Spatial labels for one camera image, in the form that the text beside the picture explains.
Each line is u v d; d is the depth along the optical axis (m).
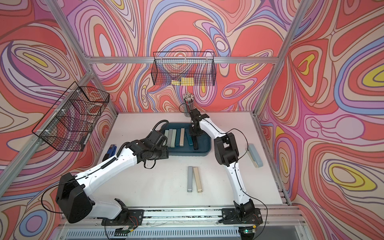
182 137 1.01
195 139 1.01
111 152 0.95
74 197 0.39
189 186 0.82
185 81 0.82
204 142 1.01
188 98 1.05
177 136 1.01
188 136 1.01
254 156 0.89
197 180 0.84
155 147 0.61
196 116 0.82
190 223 0.73
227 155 0.63
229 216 0.74
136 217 0.73
